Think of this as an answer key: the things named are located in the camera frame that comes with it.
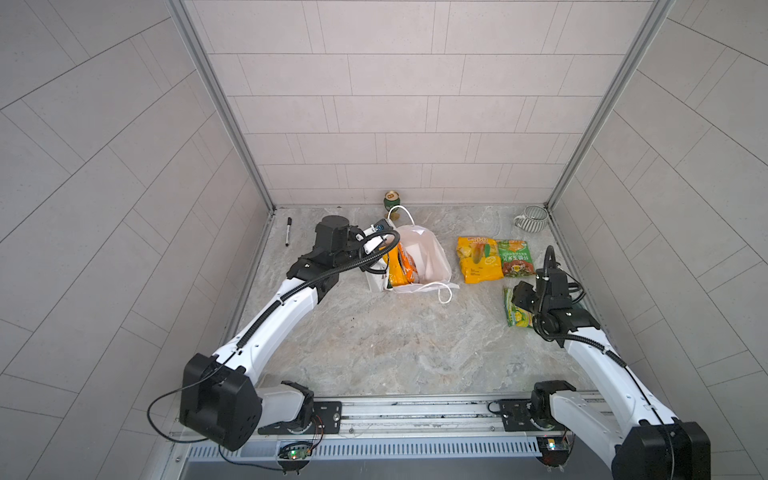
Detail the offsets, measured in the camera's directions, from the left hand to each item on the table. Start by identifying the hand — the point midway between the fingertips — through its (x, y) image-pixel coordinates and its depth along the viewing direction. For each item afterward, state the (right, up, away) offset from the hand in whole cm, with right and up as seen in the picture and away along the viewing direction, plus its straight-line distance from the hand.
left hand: (388, 232), depth 76 cm
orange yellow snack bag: (+4, -10, +8) cm, 14 cm away
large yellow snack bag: (+29, -9, +20) cm, 36 cm away
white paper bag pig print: (+12, -8, +5) cm, 15 cm away
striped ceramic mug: (+51, +4, +29) cm, 59 cm away
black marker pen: (-38, +3, +34) cm, 51 cm away
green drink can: (0, +12, +29) cm, 31 cm away
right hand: (+37, -16, +9) cm, 41 cm away
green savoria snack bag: (+37, -24, +9) cm, 45 cm away
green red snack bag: (+42, -9, +23) cm, 49 cm away
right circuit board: (+39, -50, -8) cm, 64 cm away
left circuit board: (-20, -48, -11) cm, 54 cm away
